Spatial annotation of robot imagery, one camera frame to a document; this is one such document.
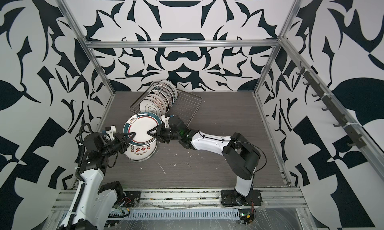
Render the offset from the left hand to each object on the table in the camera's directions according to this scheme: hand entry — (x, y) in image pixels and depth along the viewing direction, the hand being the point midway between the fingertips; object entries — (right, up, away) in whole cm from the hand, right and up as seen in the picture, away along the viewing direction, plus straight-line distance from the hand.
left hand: (136, 131), depth 77 cm
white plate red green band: (+1, +3, +4) cm, 5 cm away
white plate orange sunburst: (+8, +19, +19) cm, 29 cm away
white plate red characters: (-1, -14, +10) cm, 17 cm away
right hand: (+6, -1, -2) cm, 7 cm away
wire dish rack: (+23, +14, +33) cm, 42 cm away
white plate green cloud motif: (0, +13, +20) cm, 24 cm away
